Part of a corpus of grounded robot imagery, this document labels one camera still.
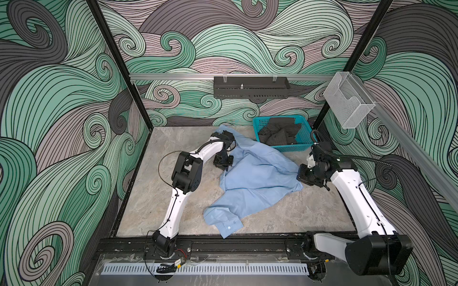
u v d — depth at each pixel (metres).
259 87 0.95
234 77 0.95
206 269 0.70
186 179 0.60
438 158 0.54
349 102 0.78
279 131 1.07
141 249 0.73
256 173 0.93
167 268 0.72
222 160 0.89
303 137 1.10
